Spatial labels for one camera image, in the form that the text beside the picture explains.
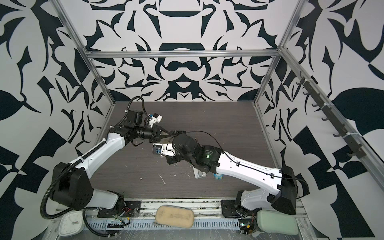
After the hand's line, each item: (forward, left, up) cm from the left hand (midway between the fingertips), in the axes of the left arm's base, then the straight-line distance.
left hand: (172, 134), depth 75 cm
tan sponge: (-32, -1, -18) cm, 37 cm away
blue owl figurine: (-15, -24, -21) cm, 35 cm away
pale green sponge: (-36, -46, -20) cm, 62 cm away
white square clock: (-33, +45, -18) cm, 59 cm away
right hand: (-5, 0, +5) cm, 7 cm away
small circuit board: (-37, -34, -23) cm, 55 cm away
